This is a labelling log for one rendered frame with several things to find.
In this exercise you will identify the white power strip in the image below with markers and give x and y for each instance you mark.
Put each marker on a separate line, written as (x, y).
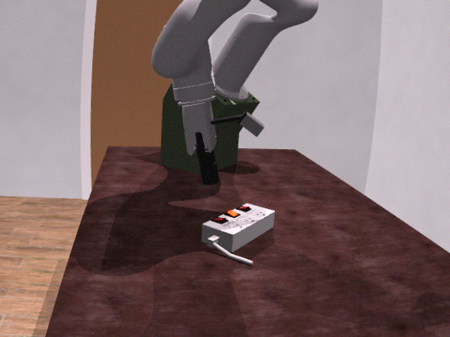
(237, 227)

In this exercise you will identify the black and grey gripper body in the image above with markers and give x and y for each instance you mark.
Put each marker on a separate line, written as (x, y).
(197, 118)

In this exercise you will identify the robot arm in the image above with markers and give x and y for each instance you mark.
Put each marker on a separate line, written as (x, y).
(182, 52)

